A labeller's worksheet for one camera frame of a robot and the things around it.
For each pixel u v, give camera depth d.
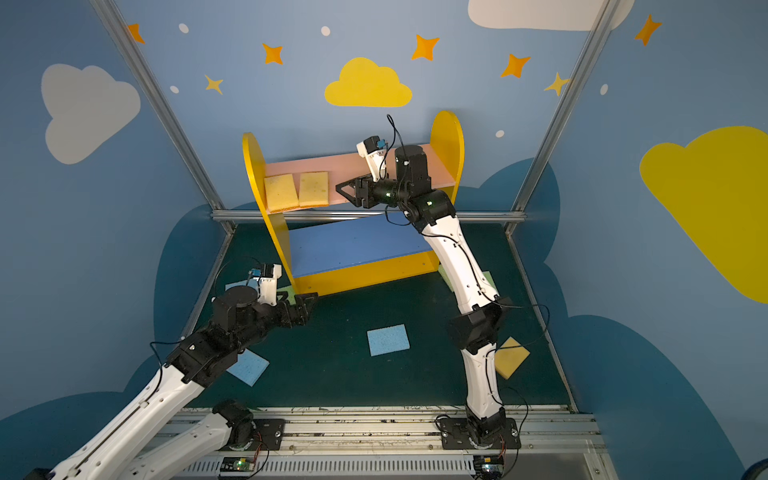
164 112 0.86
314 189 0.71
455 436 0.74
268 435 0.74
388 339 0.91
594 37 0.73
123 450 0.41
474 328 0.49
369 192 0.63
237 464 0.71
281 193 0.69
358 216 1.20
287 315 0.62
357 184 0.63
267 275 0.62
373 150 0.62
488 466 0.72
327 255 0.94
